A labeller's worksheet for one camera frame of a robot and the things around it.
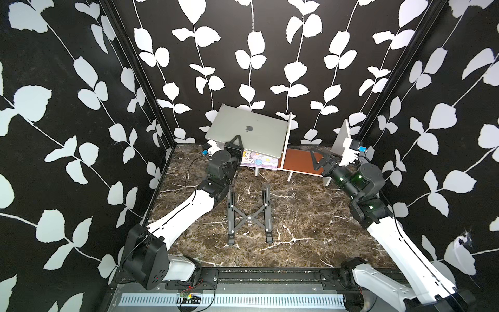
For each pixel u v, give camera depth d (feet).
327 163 1.91
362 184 1.64
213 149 2.25
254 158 3.20
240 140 2.37
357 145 1.84
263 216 2.83
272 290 2.39
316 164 1.97
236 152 2.17
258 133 2.58
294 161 3.13
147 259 1.31
